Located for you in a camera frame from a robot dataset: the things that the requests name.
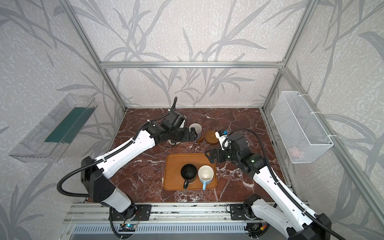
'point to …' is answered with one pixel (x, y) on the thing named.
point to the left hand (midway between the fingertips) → (194, 132)
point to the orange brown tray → (173, 179)
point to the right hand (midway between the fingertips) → (212, 145)
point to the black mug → (188, 172)
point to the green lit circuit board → (127, 227)
